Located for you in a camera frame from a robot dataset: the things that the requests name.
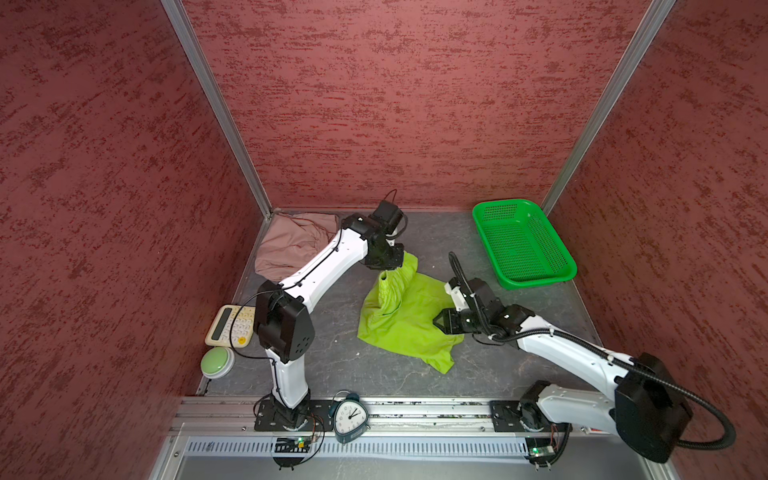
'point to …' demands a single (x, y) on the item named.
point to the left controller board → (290, 445)
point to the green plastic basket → (523, 246)
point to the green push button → (217, 362)
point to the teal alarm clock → (350, 418)
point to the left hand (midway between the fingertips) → (393, 270)
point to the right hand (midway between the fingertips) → (438, 328)
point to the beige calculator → (218, 334)
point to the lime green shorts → (401, 311)
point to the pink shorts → (288, 240)
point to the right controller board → (540, 452)
